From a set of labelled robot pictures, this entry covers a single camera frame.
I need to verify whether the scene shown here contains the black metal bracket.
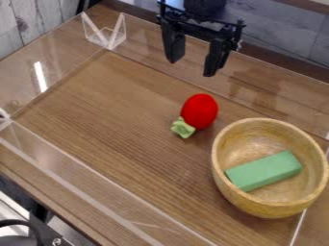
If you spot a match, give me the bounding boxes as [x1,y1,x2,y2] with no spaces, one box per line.
[28,213,74,246]

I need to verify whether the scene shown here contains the black cable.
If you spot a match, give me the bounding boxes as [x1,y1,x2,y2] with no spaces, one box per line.
[0,218,44,246]

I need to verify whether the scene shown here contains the green rectangular block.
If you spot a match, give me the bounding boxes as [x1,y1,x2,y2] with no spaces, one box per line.
[224,151,303,192]

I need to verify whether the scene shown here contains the light wooden bowl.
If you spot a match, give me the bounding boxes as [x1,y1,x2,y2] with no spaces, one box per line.
[211,118,329,218]

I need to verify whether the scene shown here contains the red toy strawberry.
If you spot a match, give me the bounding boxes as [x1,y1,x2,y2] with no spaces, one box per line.
[171,93,217,139]

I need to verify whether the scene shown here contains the clear acrylic enclosure wall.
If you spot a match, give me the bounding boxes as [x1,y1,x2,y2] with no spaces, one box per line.
[0,8,329,246]

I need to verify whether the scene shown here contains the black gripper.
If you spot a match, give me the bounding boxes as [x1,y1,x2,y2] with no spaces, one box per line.
[157,0,246,77]

